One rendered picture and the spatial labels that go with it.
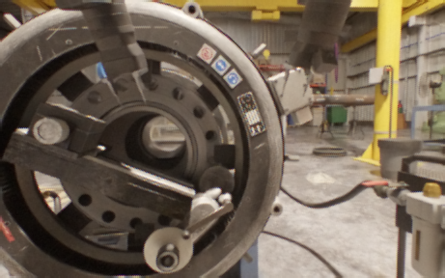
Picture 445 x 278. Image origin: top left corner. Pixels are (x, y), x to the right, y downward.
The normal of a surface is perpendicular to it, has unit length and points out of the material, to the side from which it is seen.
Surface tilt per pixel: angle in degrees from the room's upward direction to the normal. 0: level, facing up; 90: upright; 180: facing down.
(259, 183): 90
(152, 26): 90
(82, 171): 90
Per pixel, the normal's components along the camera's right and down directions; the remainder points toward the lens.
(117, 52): -0.08, 0.43
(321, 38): 0.11, 0.60
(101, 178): 0.17, 0.08
